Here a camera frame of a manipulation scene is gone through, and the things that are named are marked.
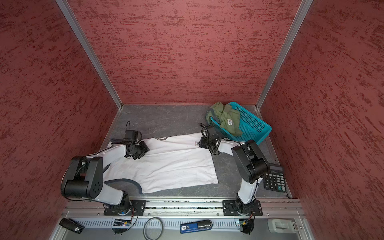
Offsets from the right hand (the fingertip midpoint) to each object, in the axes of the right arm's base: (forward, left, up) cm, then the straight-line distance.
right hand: (201, 145), depth 97 cm
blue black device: (-44, +5, +3) cm, 44 cm away
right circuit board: (-44, -20, +1) cm, 48 cm away
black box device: (-41, +62, +4) cm, 74 cm away
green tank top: (+13, -17, +15) cm, 26 cm away
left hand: (-5, +34, +1) cm, 35 cm away
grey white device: (-45, -36, +1) cm, 57 cm away
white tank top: (-11, +21, 0) cm, 24 cm away
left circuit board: (-42, +42, -4) cm, 60 cm away
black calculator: (-23, -40, +1) cm, 47 cm away
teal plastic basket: (+11, -39, +1) cm, 40 cm away
